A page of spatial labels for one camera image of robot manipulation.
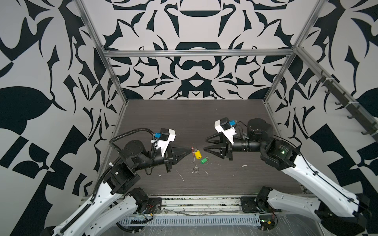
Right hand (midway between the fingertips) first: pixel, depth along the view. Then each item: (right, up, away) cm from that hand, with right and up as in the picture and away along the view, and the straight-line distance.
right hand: (206, 144), depth 55 cm
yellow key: (-3, -4, +2) cm, 6 cm away
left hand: (-5, -1, -2) cm, 6 cm away
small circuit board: (+31, -40, +16) cm, 53 cm away
